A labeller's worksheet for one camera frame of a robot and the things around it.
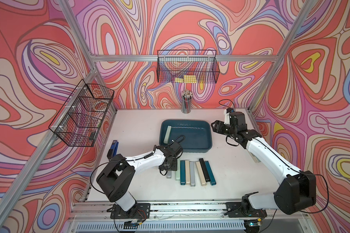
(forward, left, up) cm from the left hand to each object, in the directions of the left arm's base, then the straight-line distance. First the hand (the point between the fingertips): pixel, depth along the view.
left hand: (174, 168), depth 87 cm
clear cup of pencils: (+48, -9, +12) cm, 50 cm away
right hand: (+17, -25, +18) cm, 35 cm away
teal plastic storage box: (+26, -17, 0) cm, 31 cm away
